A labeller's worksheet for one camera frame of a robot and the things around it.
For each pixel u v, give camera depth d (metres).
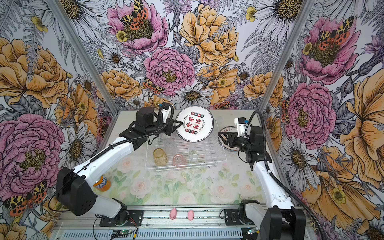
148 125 0.64
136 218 0.74
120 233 0.71
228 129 1.06
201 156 0.97
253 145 0.61
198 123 0.78
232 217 0.74
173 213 0.76
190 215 0.74
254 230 0.71
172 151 0.94
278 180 0.47
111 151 0.51
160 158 0.85
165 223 0.73
